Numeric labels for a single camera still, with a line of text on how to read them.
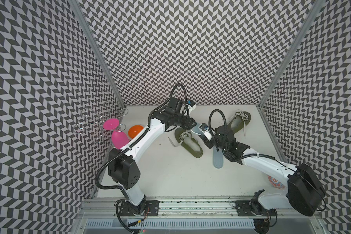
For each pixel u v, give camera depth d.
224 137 0.60
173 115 0.62
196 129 0.73
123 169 0.43
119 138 0.75
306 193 0.41
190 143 0.96
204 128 0.68
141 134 0.49
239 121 1.03
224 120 0.57
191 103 0.71
